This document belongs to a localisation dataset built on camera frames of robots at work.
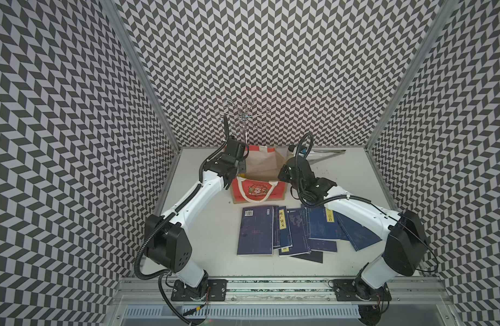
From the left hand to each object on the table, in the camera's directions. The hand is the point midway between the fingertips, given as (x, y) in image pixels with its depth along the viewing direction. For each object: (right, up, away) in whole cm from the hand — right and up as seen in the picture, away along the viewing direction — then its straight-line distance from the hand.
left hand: (234, 162), depth 84 cm
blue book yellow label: (+21, -30, -3) cm, 37 cm away
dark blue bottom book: (+33, -38, -4) cm, 50 cm away
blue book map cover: (+27, -26, +2) cm, 38 cm away
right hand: (+21, -2, -1) cm, 21 cm away
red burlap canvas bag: (+11, -8, 0) cm, 14 cm away
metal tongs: (+50, +7, +33) cm, 61 cm away
